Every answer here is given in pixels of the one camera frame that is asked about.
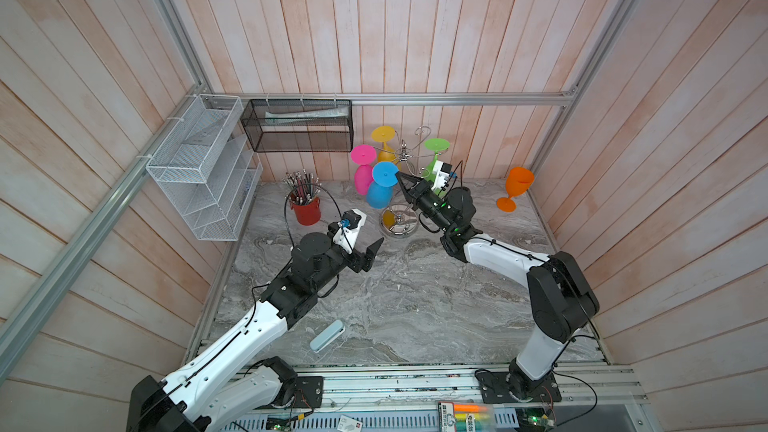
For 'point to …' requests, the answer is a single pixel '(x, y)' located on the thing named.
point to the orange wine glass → (518, 182)
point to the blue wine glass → (380, 189)
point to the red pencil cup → (309, 214)
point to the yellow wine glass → (384, 134)
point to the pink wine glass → (364, 156)
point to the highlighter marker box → (459, 417)
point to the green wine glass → (435, 145)
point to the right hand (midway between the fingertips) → (393, 175)
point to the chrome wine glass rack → (402, 220)
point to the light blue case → (328, 335)
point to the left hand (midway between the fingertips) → (368, 236)
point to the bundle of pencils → (303, 187)
